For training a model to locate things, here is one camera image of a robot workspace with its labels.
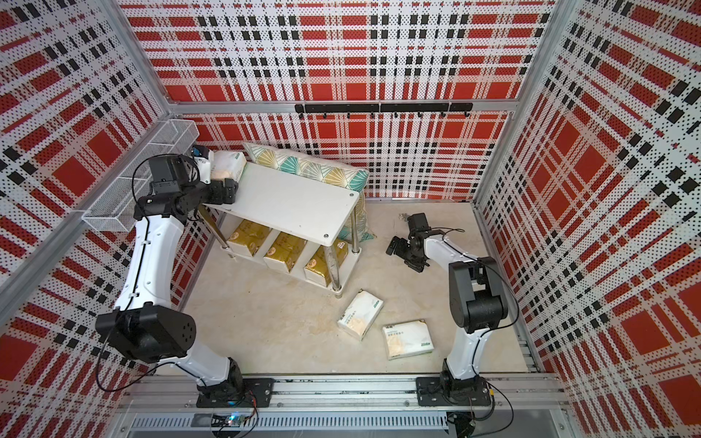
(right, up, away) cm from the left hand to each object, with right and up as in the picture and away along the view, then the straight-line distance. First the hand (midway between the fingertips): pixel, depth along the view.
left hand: (223, 183), depth 78 cm
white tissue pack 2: (+54, -45, +1) cm, 70 cm away
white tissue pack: (+40, -40, +5) cm, 56 cm away
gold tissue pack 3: (+27, -26, +6) cm, 38 cm away
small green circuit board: (+8, -62, -9) cm, 64 cm away
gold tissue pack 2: (+15, -21, +11) cm, 28 cm away
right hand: (+54, -23, +18) cm, 61 cm away
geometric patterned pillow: (+29, +4, +2) cm, 29 cm away
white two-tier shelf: (+26, -8, -5) cm, 27 cm away
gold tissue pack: (+1, -15, +16) cm, 22 cm away
